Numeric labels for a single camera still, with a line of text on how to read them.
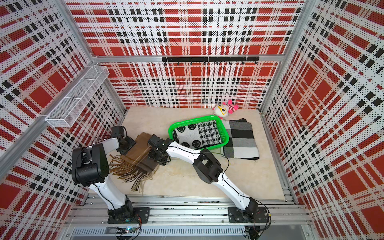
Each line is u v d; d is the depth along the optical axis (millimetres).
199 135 990
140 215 734
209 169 594
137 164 884
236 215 733
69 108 717
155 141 752
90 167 494
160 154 728
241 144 1014
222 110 1112
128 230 694
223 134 964
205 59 884
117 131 796
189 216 753
